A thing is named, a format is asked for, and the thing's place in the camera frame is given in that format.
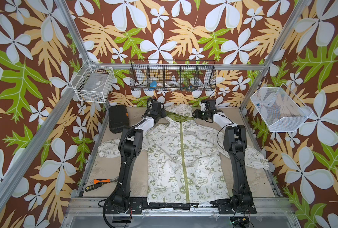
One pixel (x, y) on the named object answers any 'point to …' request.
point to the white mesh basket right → (281, 110)
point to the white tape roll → (174, 82)
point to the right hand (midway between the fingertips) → (195, 113)
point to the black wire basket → (170, 74)
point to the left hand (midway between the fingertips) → (164, 108)
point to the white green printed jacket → (182, 156)
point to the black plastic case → (118, 118)
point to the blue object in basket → (153, 84)
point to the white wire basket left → (92, 82)
